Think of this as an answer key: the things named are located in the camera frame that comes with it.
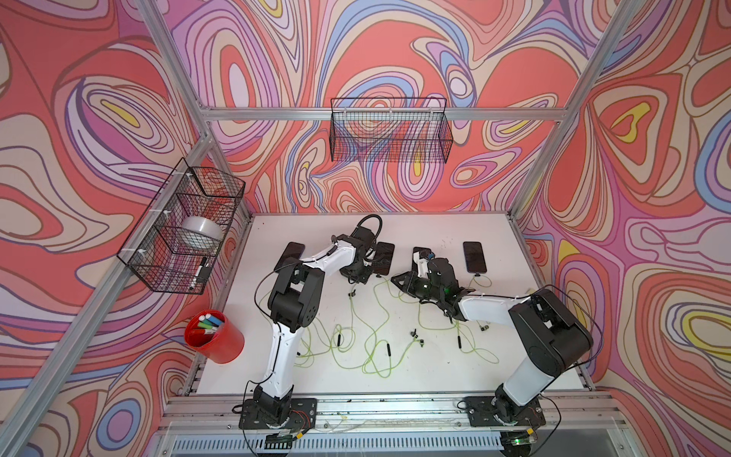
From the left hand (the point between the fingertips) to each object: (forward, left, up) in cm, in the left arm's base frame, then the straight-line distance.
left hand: (363, 279), depth 100 cm
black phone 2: (+8, -8, +1) cm, 11 cm away
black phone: (+12, +27, +2) cm, 30 cm away
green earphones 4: (-25, -34, 0) cm, 42 cm away
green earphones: (-25, +16, 0) cm, 30 cm away
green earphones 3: (-21, -16, +1) cm, 27 cm away
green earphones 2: (-24, +8, 0) cm, 25 cm away
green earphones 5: (+2, -42, 0) cm, 42 cm away
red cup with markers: (-27, +38, +14) cm, 49 cm away
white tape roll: (-4, +41, +32) cm, 52 cm away
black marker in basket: (-14, +41, +25) cm, 50 cm away
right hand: (-7, -10, +7) cm, 14 cm away
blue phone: (+8, -41, +2) cm, 42 cm away
